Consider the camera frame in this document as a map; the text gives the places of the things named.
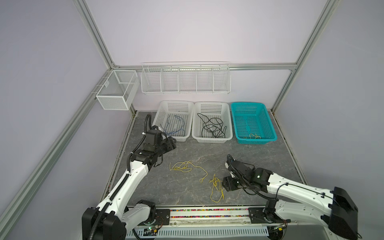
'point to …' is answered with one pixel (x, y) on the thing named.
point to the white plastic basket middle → (221, 110)
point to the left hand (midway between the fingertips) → (172, 143)
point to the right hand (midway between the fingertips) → (226, 184)
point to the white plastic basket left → (175, 118)
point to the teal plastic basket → (252, 123)
